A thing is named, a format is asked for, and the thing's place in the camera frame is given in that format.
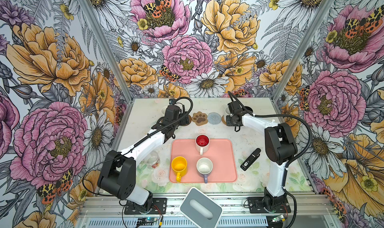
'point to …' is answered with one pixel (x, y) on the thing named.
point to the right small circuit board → (277, 218)
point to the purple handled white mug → (204, 166)
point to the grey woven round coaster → (214, 118)
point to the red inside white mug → (202, 143)
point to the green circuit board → (148, 219)
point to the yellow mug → (179, 164)
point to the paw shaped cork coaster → (199, 118)
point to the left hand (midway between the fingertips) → (181, 118)
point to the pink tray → (222, 152)
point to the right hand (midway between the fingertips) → (232, 124)
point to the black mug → (248, 109)
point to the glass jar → (152, 161)
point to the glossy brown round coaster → (189, 120)
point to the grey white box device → (200, 209)
